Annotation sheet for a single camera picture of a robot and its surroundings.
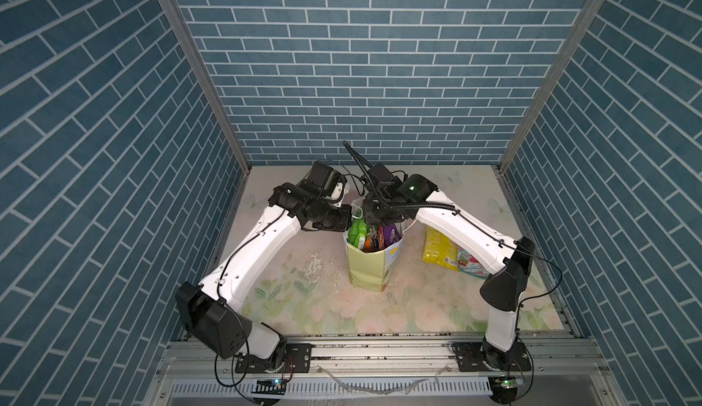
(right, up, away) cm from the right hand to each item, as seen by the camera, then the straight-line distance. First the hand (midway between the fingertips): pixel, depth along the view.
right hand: (370, 216), depth 78 cm
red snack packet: (+2, -8, +8) cm, 12 cm away
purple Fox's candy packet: (+6, -5, 0) cm, 8 cm away
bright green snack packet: (-4, -4, -1) cm, 5 cm away
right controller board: (+35, -45, -6) cm, 58 cm away
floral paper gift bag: (0, -15, -3) cm, 15 cm away
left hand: (-3, -2, -4) cm, 6 cm away
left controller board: (-27, -45, -6) cm, 53 cm away
